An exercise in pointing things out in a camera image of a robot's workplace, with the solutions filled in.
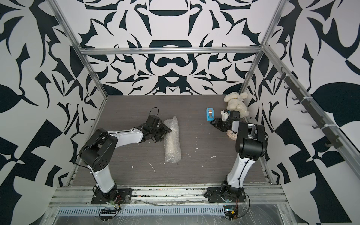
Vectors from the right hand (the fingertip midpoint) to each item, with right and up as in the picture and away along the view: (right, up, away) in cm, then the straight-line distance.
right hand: (213, 121), depth 101 cm
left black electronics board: (-61, -46, -28) cm, 82 cm away
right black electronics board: (+1, -44, -30) cm, 53 cm away
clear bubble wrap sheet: (-29, -13, -15) cm, 35 cm away
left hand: (-30, -5, -7) cm, 31 cm away
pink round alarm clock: (+10, -9, -7) cm, 15 cm away
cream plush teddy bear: (+16, +13, +1) cm, 21 cm away
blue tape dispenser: (-2, +5, +4) cm, 6 cm away
